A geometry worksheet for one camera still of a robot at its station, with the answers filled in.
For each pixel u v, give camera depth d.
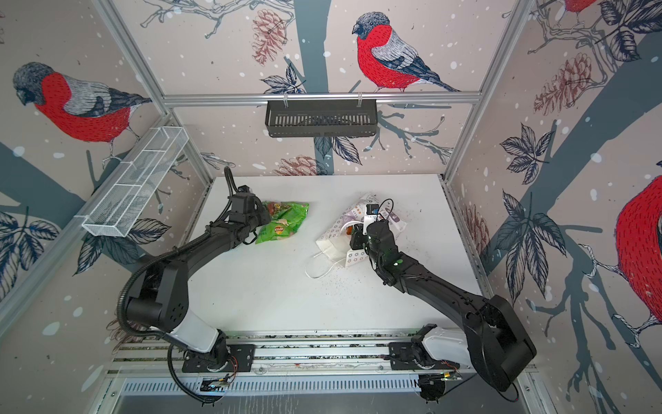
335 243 0.96
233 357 0.73
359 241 0.73
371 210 0.71
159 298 0.45
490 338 0.41
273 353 0.76
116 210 0.71
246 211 0.73
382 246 0.60
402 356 0.73
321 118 1.07
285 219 0.98
